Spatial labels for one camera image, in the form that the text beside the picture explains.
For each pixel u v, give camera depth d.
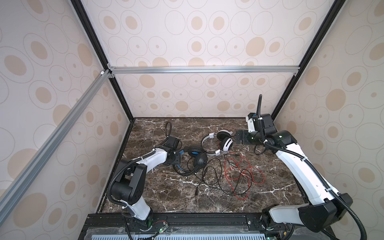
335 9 0.69
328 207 0.38
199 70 0.89
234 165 0.94
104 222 0.75
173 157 0.85
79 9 0.68
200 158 0.87
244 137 0.66
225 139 0.96
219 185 0.86
